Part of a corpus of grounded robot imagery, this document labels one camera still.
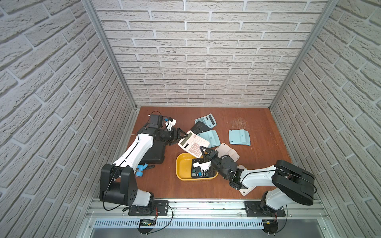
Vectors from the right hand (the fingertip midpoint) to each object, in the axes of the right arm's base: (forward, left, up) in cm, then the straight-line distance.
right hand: (205, 144), depth 78 cm
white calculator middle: (+4, -14, -17) cm, 22 cm away
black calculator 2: (+22, +1, -14) cm, 26 cm away
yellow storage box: (-4, +13, -18) cm, 22 cm away
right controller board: (-37, -29, -18) cm, 50 cm away
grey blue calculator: (+29, -6, -15) cm, 34 cm away
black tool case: (0, +29, -8) cm, 30 cm away
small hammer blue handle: (-7, +39, -13) cm, 41 cm away
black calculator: (-15, +6, 0) cm, 16 cm away
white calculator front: (-22, -20, -16) cm, 34 cm away
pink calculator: (+1, +7, 0) cm, 7 cm away
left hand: (+7, +13, +1) cm, 15 cm away
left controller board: (-32, +32, -19) cm, 49 cm away
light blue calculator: (+13, -7, -13) cm, 20 cm away
